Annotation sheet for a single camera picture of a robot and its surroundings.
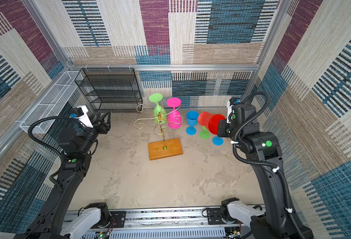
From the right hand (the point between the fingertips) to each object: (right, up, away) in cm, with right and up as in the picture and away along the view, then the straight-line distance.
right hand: (223, 126), depth 64 cm
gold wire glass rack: (-32, -3, +45) cm, 55 cm away
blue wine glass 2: (-10, +4, +30) cm, 32 cm away
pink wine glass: (-21, +4, +20) cm, 29 cm away
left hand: (-51, +7, +3) cm, 52 cm away
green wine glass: (-28, +6, +10) cm, 30 cm away
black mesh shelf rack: (-64, +26, +45) cm, 82 cm away
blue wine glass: (+8, -10, +38) cm, 40 cm away
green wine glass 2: (0, -5, +41) cm, 41 cm away
